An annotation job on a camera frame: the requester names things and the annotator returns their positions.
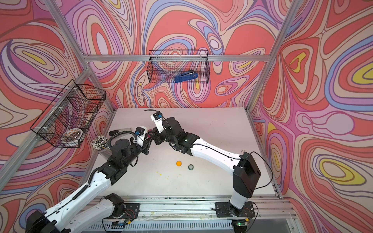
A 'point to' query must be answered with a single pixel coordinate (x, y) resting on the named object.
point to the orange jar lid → (178, 163)
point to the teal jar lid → (191, 167)
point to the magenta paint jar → (148, 136)
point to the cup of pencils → (101, 143)
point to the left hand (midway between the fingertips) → (151, 134)
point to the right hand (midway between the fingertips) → (151, 135)
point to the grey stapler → (113, 132)
